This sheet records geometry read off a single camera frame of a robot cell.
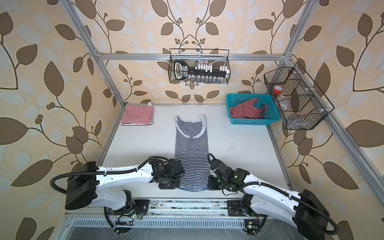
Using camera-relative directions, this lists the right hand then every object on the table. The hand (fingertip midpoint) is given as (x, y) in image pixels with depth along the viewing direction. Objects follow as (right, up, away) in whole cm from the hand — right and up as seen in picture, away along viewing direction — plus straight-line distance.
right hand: (207, 187), depth 78 cm
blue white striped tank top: (-8, +15, +16) cm, 23 cm away
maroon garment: (+32, +43, +35) cm, 64 cm away
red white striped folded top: (-49, +39, +32) cm, 71 cm away
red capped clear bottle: (+42, +53, +9) cm, 68 cm away
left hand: (-14, 0, -1) cm, 14 cm away
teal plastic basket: (+48, +39, +28) cm, 68 cm away
